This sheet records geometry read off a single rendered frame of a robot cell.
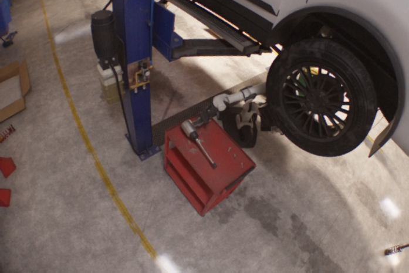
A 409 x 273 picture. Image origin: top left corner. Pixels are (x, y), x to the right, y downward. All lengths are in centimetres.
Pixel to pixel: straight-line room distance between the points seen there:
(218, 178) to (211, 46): 102
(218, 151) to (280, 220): 136
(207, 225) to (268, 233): 74
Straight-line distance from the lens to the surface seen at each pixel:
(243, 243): 255
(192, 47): 159
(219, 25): 171
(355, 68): 122
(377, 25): 118
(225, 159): 182
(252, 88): 181
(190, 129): 170
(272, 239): 270
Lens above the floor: 240
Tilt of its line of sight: 51 degrees down
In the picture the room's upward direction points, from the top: 15 degrees clockwise
